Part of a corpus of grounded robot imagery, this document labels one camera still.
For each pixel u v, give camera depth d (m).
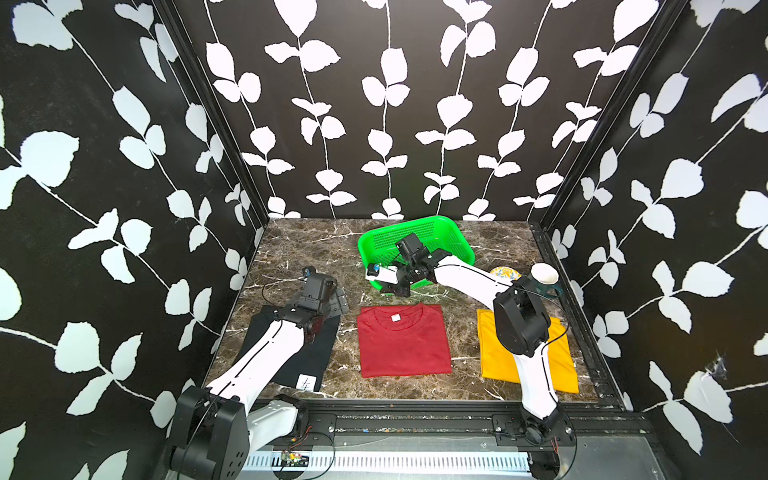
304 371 0.80
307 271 0.75
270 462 0.70
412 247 0.76
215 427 0.39
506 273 1.01
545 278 0.96
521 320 0.54
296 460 0.71
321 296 0.66
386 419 0.76
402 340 0.88
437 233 1.13
